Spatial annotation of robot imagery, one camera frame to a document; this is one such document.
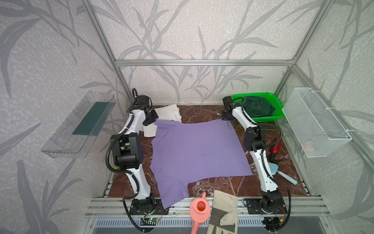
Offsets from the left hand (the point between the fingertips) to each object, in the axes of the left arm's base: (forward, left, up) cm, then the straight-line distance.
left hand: (156, 113), depth 95 cm
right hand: (+12, -51, -13) cm, 54 cm away
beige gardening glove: (-56, -41, -11) cm, 70 cm away
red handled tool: (-17, -80, -11) cm, 83 cm away
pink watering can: (-54, -29, -2) cm, 61 cm away
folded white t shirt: (+11, -7, -12) cm, 18 cm away
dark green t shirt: (+15, -74, -8) cm, 76 cm away
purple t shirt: (-20, -21, -15) cm, 33 cm away
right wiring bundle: (-58, -66, -16) cm, 89 cm away
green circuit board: (-57, -4, -16) cm, 60 cm away
